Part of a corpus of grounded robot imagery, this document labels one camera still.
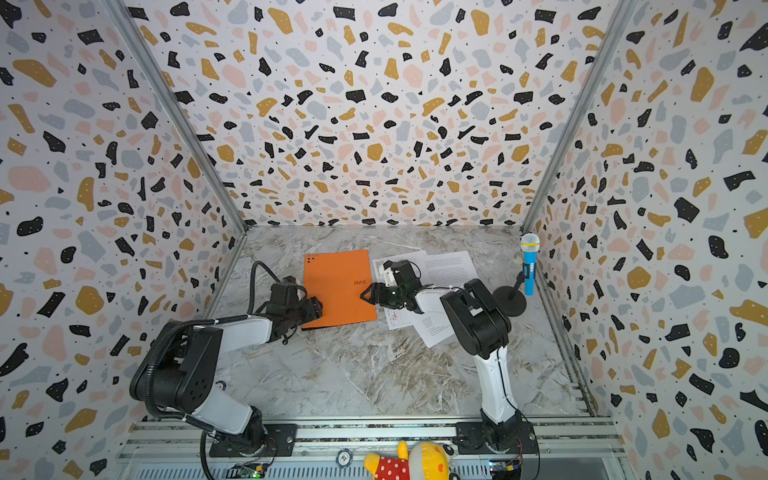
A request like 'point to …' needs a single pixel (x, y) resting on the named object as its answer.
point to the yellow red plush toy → (424, 461)
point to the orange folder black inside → (337, 279)
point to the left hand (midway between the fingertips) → (315, 303)
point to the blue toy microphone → (530, 244)
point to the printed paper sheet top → (443, 270)
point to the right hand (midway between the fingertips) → (361, 293)
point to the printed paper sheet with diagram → (400, 318)
